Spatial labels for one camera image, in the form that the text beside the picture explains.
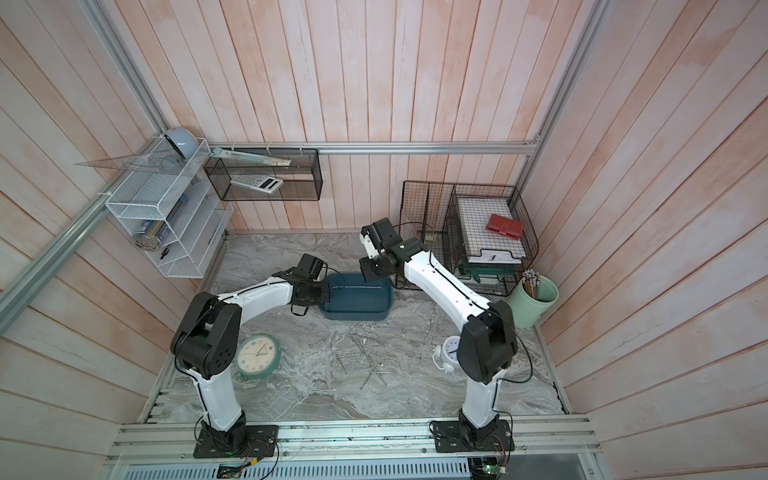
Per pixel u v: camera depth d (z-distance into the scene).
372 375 0.84
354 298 1.03
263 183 0.98
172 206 0.75
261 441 0.73
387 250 0.63
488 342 0.47
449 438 0.73
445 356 0.85
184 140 0.84
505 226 0.91
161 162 0.86
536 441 0.74
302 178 1.07
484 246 0.88
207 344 0.50
